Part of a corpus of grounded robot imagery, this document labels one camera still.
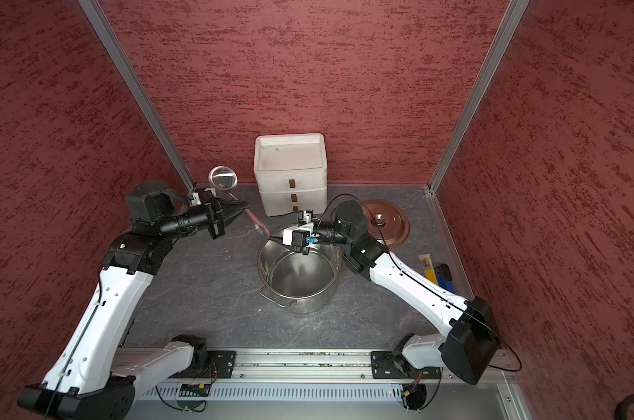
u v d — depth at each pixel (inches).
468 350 18.2
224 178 26.3
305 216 22.9
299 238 19.7
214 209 21.6
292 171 36.9
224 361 29.1
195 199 22.7
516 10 27.9
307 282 36.5
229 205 22.6
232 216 22.7
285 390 30.5
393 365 25.8
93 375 14.3
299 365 29.8
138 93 34.6
